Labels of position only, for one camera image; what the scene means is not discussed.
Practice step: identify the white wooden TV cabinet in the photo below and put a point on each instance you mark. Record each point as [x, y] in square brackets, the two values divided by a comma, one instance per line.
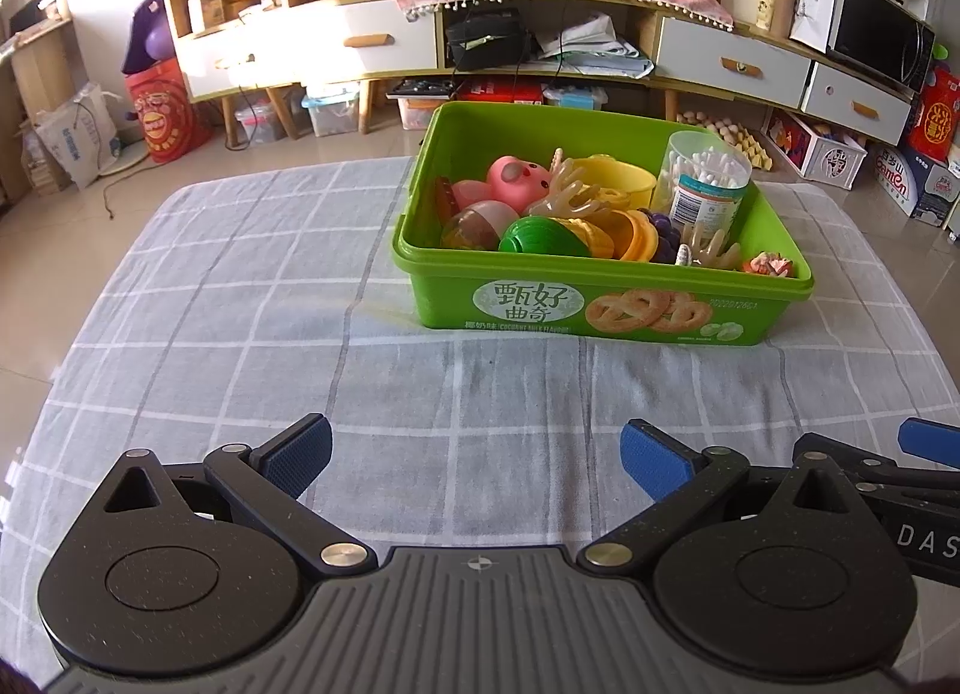
[375, 37]

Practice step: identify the purple toy grapes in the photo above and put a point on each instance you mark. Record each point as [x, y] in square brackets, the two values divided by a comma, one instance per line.
[664, 232]

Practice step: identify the white round fan base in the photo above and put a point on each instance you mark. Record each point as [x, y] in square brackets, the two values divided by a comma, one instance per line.
[126, 160]

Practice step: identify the clear cotton swab jar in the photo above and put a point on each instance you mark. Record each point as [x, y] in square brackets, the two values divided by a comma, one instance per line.
[705, 202]

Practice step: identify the light wooden desk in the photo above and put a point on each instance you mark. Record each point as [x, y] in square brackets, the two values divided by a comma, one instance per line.
[37, 71]

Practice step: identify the pile of folded cloths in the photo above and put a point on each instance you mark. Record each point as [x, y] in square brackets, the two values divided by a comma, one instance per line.
[592, 45]

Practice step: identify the toy corn with green husk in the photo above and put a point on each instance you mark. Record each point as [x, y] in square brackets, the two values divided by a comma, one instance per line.
[529, 236]

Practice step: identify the white sack bag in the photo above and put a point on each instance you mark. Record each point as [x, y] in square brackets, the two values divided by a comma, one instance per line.
[75, 139]

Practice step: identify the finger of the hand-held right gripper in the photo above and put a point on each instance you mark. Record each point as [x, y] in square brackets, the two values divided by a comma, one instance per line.
[934, 442]
[862, 461]

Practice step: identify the black microwave oven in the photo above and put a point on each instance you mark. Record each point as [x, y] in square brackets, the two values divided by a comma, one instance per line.
[877, 37]

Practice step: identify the red printed bag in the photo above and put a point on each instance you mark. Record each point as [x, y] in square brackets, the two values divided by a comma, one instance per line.
[165, 116]

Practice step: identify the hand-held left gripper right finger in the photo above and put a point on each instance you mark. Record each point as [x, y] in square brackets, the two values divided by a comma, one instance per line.
[656, 461]

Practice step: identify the red cardboard box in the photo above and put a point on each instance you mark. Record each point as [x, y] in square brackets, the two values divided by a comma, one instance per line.
[499, 92]

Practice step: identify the white and blue carton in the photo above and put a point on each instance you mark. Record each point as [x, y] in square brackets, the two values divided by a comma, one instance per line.
[896, 180]

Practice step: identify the yellow toy pot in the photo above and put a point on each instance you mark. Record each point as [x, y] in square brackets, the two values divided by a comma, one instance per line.
[619, 176]

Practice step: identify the small orange toy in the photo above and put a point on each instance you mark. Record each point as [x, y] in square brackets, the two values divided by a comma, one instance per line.
[769, 264]

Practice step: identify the red gift box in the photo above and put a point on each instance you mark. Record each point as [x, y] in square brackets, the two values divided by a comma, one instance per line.
[937, 120]

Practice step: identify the tray of eggs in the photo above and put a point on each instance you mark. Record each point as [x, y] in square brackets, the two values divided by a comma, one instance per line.
[727, 135]

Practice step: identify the pink and clear toy capsule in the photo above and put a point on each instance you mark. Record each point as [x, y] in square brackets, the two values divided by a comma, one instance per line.
[487, 217]

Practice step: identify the purple cloth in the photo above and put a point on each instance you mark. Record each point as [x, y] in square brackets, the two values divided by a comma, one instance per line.
[146, 30]

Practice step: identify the pink toy fruit piece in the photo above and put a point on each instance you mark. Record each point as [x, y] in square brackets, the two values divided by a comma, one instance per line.
[469, 193]

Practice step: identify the orange toy pumpkin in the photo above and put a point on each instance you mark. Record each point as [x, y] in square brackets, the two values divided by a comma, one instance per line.
[637, 236]

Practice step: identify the clear bin with blue lid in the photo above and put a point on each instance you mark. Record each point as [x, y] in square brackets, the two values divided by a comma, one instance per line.
[330, 115]

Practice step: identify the clear bin with pink contents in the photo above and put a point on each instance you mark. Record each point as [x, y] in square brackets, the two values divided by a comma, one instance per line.
[261, 120]

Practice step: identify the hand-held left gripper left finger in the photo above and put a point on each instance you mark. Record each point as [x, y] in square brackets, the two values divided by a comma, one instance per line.
[304, 450]

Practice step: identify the green plastic box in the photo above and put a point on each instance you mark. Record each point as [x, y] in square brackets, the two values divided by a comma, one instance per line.
[442, 296]

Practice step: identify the grey checked tablecloth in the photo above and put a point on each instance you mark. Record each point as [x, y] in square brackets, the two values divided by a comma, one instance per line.
[300, 289]

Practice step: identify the clear bin with white lid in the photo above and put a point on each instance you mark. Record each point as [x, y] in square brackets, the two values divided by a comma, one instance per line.
[577, 97]

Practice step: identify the black bag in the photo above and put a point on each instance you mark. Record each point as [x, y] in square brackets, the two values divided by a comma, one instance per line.
[484, 41]

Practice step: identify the cream starfish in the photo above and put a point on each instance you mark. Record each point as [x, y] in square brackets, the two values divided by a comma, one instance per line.
[712, 255]

